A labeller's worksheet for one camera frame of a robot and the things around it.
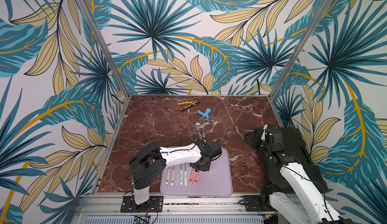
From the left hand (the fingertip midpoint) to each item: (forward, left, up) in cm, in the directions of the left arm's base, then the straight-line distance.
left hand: (200, 168), depth 83 cm
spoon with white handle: (-4, +8, -1) cm, 9 cm away
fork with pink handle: (-4, +2, -1) cm, 5 cm away
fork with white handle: (-4, +11, -1) cm, 11 cm away
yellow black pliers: (+48, +5, -1) cm, 48 cm away
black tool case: (+17, -56, +5) cm, 58 cm away
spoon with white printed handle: (-6, +15, -1) cm, 16 cm away
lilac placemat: (-7, +9, 0) cm, 11 cm away
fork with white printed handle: (-6, +18, -1) cm, 19 cm away
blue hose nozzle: (+38, -4, 0) cm, 38 cm away
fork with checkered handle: (+21, -3, -2) cm, 21 cm away
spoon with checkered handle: (+28, +2, -1) cm, 28 cm away
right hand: (+13, -28, +12) cm, 33 cm away
